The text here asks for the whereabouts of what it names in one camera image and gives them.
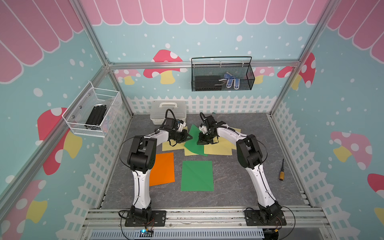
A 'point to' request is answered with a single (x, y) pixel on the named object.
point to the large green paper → (197, 176)
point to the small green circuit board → (144, 233)
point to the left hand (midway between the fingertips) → (191, 139)
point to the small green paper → (192, 144)
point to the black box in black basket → (207, 83)
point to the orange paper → (163, 171)
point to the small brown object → (281, 173)
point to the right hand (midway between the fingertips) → (197, 143)
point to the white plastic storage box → (158, 109)
